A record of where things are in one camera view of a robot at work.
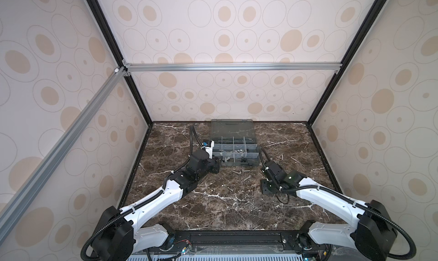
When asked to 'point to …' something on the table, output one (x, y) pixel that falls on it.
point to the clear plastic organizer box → (235, 142)
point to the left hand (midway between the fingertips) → (224, 156)
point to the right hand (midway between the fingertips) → (269, 186)
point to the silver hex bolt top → (243, 171)
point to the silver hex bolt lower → (247, 178)
